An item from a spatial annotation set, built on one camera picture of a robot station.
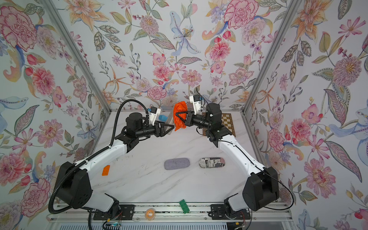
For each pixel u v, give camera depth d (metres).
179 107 0.67
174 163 0.88
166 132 0.72
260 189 0.41
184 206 0.76
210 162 0.88
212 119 0.57
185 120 0.68
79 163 0.45
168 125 0.73
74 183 0.42
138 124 0.63
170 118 0.74
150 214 0.74
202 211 0.75
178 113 0.69
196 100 0.64
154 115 0.71
